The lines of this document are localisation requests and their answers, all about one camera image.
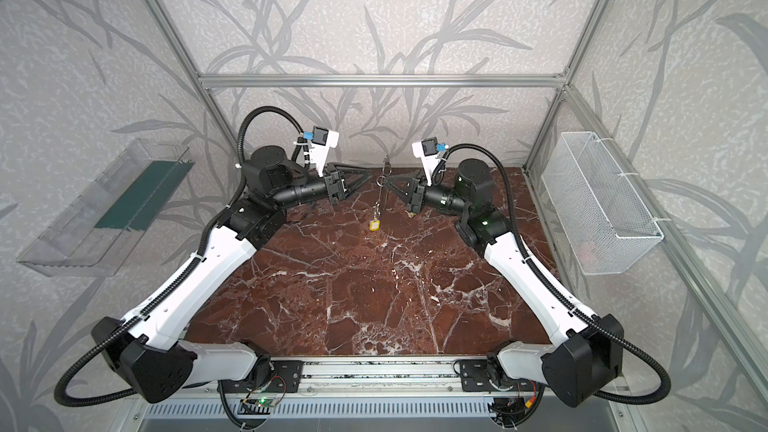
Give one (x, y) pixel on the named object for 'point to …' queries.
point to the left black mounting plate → (291, 371)
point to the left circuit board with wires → (269, 395)
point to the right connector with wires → (522, 401)
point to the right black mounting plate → (475, 377)
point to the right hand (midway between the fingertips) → (388, 175)
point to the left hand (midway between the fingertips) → (372, 169)
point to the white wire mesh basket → (605, 225)
